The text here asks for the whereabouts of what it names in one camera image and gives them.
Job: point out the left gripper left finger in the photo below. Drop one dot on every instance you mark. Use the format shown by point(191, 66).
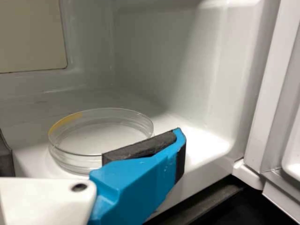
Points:
point(5, 159)

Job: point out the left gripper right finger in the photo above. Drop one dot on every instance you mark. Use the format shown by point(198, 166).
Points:
point(131, 187)

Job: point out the petri dish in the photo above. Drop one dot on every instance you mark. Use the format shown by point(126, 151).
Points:
point(93, 143)

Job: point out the white incubator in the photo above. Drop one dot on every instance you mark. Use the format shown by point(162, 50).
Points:
point(164, 70)

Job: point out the incubator door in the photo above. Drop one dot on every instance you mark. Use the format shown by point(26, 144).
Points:
point(286, 117)

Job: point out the black platform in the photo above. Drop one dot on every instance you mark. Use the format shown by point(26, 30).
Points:
point(234, 206)

